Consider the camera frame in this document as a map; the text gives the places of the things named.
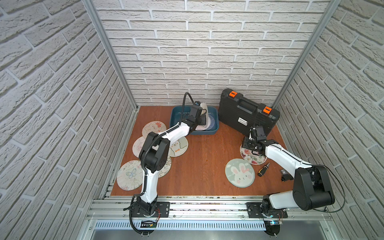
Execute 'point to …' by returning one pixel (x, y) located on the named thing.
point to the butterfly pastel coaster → (130, 176)
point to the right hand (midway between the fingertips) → (247, 142)
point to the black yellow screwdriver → (262, 170)
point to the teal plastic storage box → (175, 117)
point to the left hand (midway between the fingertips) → (206, 114)
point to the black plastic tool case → (242, 113)
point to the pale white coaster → (203, 106)
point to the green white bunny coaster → (240, 173)
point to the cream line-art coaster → (164, 171)
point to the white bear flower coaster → (178, 148)
